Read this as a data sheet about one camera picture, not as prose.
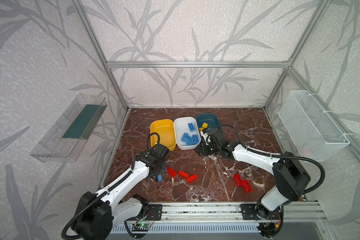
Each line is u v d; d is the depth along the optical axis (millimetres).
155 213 735
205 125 1075
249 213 733
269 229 703
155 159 590
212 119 1105
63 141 637
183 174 844
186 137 985
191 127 1050
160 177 826
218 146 670
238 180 843
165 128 1050
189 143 987
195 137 994
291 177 444
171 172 865
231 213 752
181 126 1070
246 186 813
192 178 825
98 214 385
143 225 707
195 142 983
